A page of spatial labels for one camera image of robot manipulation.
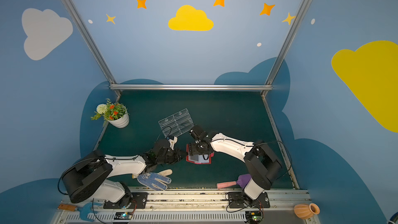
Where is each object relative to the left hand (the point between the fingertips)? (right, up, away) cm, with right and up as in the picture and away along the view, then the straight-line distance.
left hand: (191, 155), depth 83 cm
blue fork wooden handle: (-49, -22, -11) cm, 55 cm away
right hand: (+3, +2, +4) cm, 5 cm away
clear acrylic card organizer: (-11, +15, +14) cm, 23 cm away
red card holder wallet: (+4, -4, +5) cm, 8 cm away
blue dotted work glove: (-22, -12, -3) cm, 25 cm away
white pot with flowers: (-46, +22, +8) cm, 52 cm away
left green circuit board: (-31, -24, -13) cm, 41 cm away
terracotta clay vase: (+50, -18, -18) cm, 56 cm away
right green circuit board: (+30, -25, -12) cm, 41 cm away
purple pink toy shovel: (+27, -12, -4) cm, 30 cm away
